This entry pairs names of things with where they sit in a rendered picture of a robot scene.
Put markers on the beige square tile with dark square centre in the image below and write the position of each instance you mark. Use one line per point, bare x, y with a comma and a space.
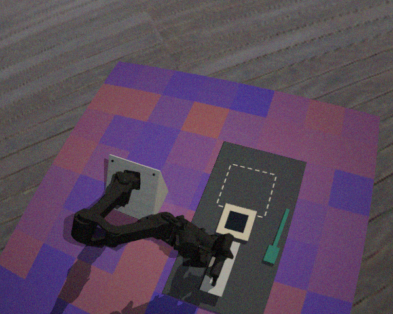
237, 221

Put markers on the black rectangular mat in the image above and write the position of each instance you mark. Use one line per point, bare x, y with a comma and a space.
250, 281

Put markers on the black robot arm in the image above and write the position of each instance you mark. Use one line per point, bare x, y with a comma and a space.
159, 226

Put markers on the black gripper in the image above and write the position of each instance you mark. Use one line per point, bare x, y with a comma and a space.
220, 246

